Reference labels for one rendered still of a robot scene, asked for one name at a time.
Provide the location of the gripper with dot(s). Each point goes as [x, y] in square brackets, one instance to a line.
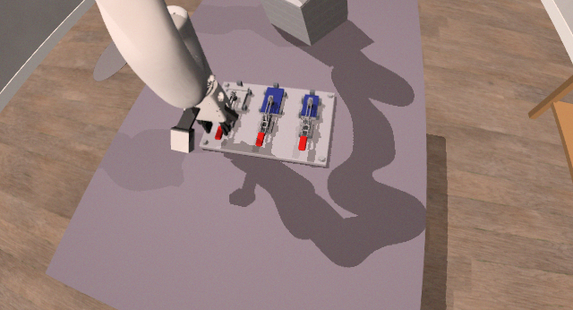
[213, 109]

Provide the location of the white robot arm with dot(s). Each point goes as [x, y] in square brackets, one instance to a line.
[148, 38]

